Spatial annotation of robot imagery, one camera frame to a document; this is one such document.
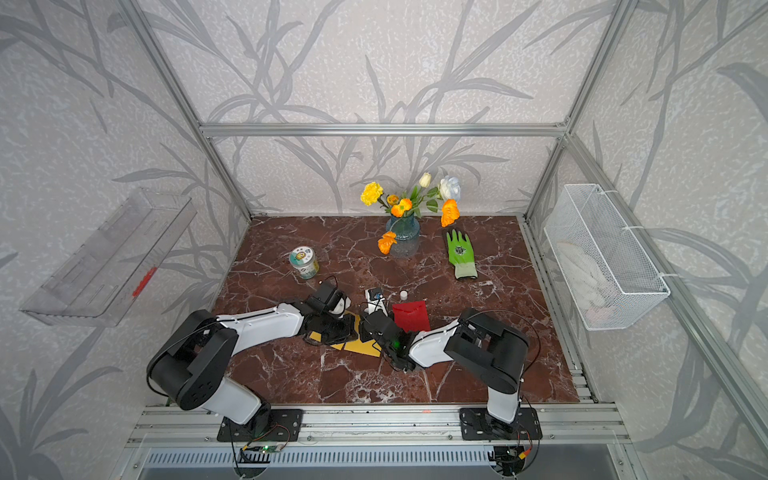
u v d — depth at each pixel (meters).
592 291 0.74
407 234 1.00
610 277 0.60
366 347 0.85
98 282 0.65
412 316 0.93
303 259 0.97
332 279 1.02
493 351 0.48
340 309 0.79
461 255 1.08
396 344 0.69
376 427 0.75
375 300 0.76
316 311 0.70
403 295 0.96
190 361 0.44
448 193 0.81
